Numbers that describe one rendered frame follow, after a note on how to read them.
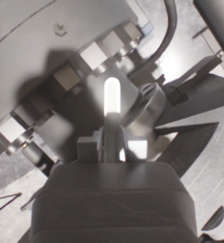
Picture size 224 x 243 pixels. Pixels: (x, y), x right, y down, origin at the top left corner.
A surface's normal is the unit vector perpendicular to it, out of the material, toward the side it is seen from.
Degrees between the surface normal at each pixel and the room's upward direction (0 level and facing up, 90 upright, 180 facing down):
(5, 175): 0
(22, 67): 12
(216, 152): 46
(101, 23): 42
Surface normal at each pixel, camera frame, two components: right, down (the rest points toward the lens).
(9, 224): -0.06, 0.31
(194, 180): -0.11, -0.39
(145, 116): 0.47, -0.17
